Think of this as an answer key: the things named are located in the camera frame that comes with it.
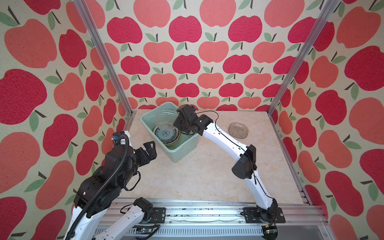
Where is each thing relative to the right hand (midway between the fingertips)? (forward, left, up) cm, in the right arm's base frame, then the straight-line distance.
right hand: (177, 122), depth 84 cm
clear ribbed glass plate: (+2, +8, 0) cm, 8 cm away
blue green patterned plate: (+2, +9, -19) cm, 21 cm away
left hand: (-25, +6, +12) cm, 28 cm away
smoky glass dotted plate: (+17, -41, -24) cm, 51 cm away
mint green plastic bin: (-11, -7, -5) cm, 14 cm away
